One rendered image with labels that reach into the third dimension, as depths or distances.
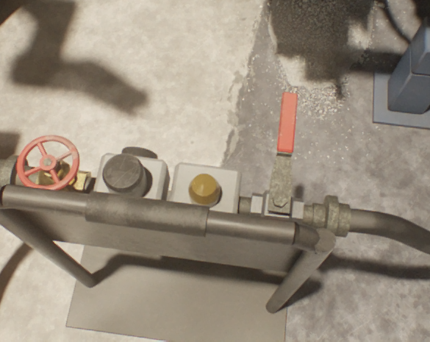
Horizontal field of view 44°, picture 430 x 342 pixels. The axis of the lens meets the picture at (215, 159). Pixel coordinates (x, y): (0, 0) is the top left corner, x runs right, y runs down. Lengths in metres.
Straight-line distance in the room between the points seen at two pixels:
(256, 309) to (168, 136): 0.42
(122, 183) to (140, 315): 0.51
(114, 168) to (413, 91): 0.74
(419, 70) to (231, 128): 0.40
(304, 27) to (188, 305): 0.71
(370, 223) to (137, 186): 0.28
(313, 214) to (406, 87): 0.56
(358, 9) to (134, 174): 0.92
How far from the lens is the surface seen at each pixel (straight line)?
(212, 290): 1.08
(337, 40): 1.33
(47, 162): 0.64
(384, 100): 1.27
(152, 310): 1.08
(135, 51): 1.31
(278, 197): 0.63
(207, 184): 0.61
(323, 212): 0.67
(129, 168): 0.61
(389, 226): 0.68
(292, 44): 1.31
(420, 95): 1.21
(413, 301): 1.15
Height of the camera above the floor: 1.07
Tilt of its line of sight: 68 degrees down
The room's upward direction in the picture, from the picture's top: straight up
